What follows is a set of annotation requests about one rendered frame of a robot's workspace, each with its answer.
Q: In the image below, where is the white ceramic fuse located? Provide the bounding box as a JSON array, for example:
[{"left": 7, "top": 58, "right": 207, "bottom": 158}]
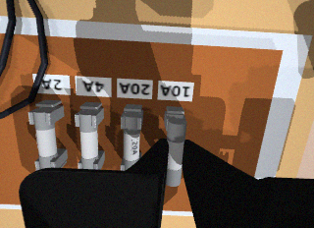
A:
[
  {"left": 78, "top": 110, "right": 99, "bottom": 169},
  {"left": 166, "top": 118, "right": 187, "bottom": 187},
  {"left": 123, "top": 112, "right": 141, "bottom": 171},
  {"left": 33, "top": 108, "right": 58, "bottom": 169}
]

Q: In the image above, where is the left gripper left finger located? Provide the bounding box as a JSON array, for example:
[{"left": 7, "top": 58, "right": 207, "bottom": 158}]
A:
[{"left": 19, "top": 139, "right": 169, "bottom": 228}]

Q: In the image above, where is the red test probe with black lead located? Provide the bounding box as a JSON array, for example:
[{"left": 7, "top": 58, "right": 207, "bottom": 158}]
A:
[{"left": 0, "top": 0, "right": 48, "bottom": 119}]

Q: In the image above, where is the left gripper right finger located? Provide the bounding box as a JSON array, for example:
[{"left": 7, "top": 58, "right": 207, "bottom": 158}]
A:
[{"left": 182, "top": 140, "right": 314, "bottom": 228}]

